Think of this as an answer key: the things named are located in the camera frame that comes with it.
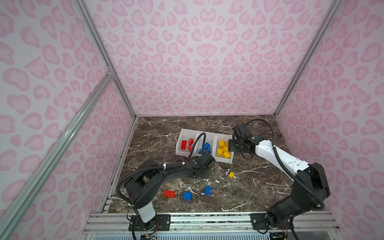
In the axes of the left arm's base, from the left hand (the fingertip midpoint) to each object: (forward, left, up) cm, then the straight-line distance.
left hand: (206, 170), depth 88 cm
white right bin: (+22, -14, +2) cm, 26 cm away
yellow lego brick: (+11, -9, 0) cm, 14 cm away
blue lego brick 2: (-11, 0, -3) cm, 11 cm away
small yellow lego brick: (-2, -15, -2) cm, 15 cm away
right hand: (+10, -16, +10) cm, 22 cm away
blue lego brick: (+12, +3, +1) cm, 13 cm away
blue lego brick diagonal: (+18, -1, -1) cm, 18 cm away
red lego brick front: (-13, +20, -1) cm, 24 cm away
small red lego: (+20, +9, +1) cm, 22 cm away
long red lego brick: (+18, +14, 0) cm, 23 cm away
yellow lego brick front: (+19, -11, -1) cm, 22 cm away
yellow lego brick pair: (+10, -13, +1) cm, 16 cm away
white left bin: (+27, +13, -1) cm, 30 cm away
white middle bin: (+21, -3, -2) cm, 22 cm away
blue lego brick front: (-14, +11, 0) cm, 18 cm away
